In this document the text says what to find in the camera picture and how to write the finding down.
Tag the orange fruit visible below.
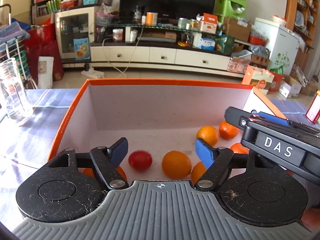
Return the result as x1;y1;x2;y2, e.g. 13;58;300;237
196;126;219;146
230;143;249;154
191;161;207;185
219;121;240;140
162;151;192;179

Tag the red tomato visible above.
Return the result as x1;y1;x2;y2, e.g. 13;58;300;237
128;151;152;171

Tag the orange cardboard box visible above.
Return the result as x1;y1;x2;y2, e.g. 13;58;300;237
49;79;282;180

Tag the white chest freezer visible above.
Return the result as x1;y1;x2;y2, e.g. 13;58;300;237
254;17;300;75

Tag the blue plaid tablecloth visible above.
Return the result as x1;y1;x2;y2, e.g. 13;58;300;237
1;89;317;239

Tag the white power strip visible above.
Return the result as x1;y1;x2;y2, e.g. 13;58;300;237
81;68;104;79

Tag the clear glass mug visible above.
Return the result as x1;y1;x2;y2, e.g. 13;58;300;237
1;58;33;126

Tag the wooden bookshelf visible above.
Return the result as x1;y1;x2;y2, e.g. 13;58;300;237
285;0;320;47

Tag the white tv stand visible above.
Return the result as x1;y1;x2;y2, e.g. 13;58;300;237
62;28;244;78

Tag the green plastic shelf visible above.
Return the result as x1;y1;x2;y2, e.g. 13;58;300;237
214;0;248;23

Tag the red shopping bag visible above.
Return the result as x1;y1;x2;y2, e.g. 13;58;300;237
24;23;64;81

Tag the white glass-door cabinet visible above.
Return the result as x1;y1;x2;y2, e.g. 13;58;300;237
55;5;99;63

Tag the shopping trolley cart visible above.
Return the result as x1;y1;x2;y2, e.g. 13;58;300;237
1;4;32;85

